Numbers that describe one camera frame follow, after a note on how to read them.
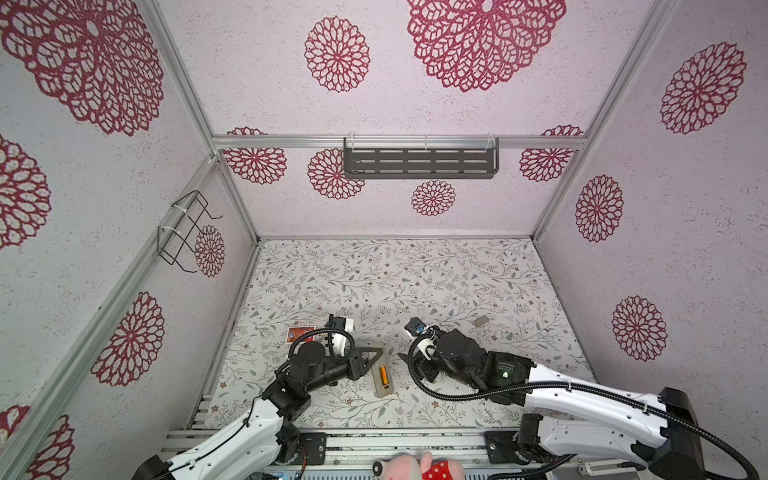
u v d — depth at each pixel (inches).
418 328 23.5
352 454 28.8
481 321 38.4
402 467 26.1
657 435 15.9
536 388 18.9
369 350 28.6
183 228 30.7
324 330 21.9
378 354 28.7
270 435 21.7
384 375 28.7
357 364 26.1
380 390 28.5
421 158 37.8
